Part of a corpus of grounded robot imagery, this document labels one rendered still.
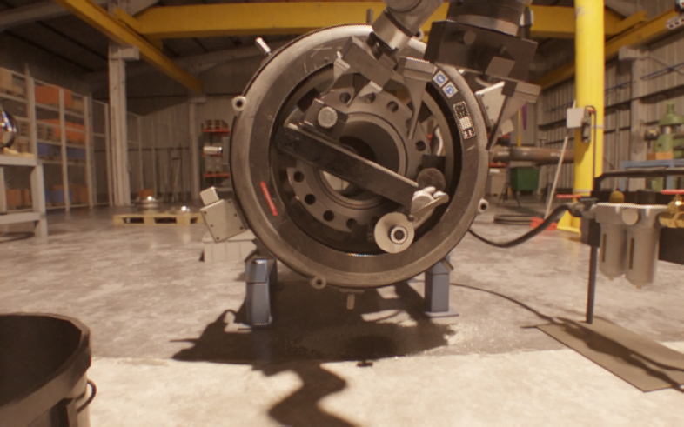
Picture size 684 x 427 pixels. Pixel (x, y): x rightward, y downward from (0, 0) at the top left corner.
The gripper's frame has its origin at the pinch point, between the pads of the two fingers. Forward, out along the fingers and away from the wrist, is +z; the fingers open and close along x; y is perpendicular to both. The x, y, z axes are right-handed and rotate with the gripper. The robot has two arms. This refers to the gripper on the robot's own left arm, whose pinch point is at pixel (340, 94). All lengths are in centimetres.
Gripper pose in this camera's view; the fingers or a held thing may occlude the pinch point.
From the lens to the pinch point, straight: 92.5
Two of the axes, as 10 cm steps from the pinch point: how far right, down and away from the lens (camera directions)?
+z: -6.0, 5.7, 5.6
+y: -1.0, -7.5, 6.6
